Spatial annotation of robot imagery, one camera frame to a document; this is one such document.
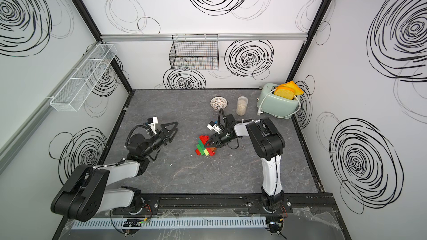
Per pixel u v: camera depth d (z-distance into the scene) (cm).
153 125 76
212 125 89
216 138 84
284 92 91
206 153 85
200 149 87
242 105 100
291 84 91
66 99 70
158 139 73
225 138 85
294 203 75
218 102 110
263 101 98
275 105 97
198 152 88
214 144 84
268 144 52
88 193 42
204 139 89
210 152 85
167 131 72
